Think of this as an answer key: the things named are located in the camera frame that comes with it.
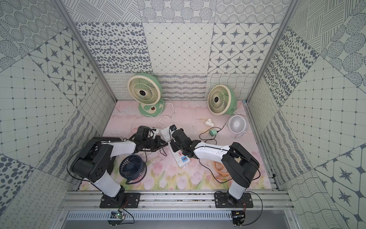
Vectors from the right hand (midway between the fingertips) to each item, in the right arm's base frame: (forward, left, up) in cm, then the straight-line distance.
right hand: (175, 140), depth 89 cm
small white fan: (+13, -42, -1) cm, 44 cm away
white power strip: (-11, -5, -5) cm, 13 cm away
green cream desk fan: (+29, -32, +8) cm, 44 cm away
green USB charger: (+10, -26, -5) cm, 28 cm away
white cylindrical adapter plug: (+18, -23, -5) cm, 30 cm away
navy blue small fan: (-18, +22, +2) cm, 29 cm away
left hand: (+1, +5, -2) cm, 6 cm away
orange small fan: (-19, -27, 0) cm, 33 cm away
